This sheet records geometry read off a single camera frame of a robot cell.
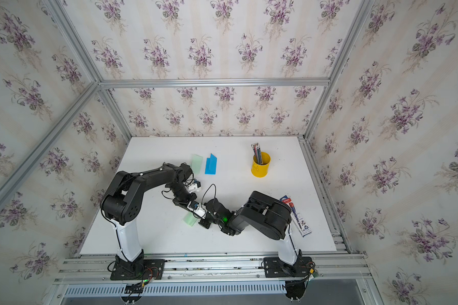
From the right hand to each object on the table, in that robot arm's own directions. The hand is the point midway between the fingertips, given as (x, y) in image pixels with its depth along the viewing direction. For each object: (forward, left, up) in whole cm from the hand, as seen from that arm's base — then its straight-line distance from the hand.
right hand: (197, 212), depth 89 cm
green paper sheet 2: (-4, +3, +1) cm, 5 cm away
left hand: (+1, +1, 0) cm, 2 cm away
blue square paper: (+24, -5, +3) cm, 24 cm away
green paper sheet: (+29, +5, 0) cm, 29 cm away
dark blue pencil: (+26, -30, +13) cm, 41 cm away
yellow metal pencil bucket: (+20, -31, +7) cm, 38 cm away
